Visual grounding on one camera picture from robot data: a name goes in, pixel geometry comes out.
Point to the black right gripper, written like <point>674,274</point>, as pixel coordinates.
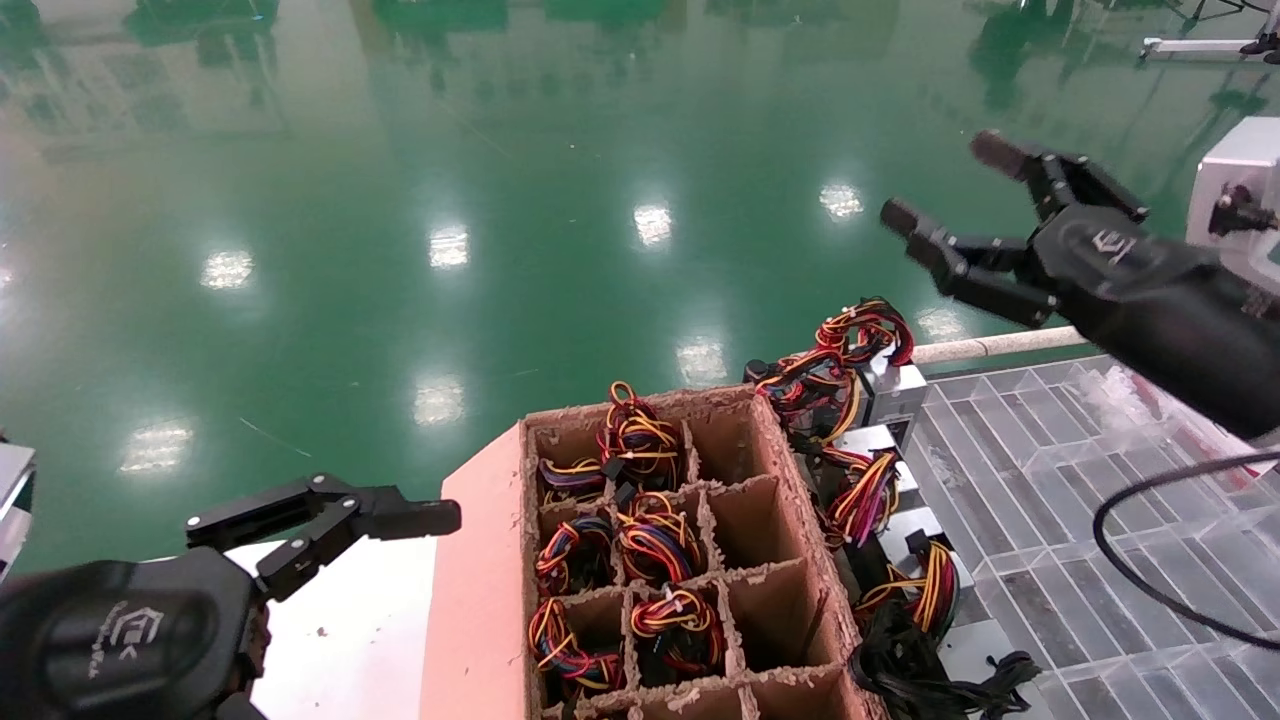
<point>1150,300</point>

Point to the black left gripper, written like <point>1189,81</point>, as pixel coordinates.
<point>110,640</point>

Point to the white foam-wrapped pipe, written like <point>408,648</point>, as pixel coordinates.
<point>1000,346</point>

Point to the clear plastic parts bag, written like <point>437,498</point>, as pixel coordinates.
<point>1130,405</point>

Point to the brown cardboard divider box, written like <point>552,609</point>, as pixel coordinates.
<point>480,600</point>

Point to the white metal stand base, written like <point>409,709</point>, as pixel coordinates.
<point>1195,47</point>

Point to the clear plastic divider tray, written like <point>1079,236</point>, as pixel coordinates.
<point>1050,520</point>

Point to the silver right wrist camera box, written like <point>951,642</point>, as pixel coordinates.
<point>1250,160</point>

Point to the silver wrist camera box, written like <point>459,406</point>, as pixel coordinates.
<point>12,500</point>
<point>1250,160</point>

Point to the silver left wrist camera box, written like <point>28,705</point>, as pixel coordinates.
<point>12,500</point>

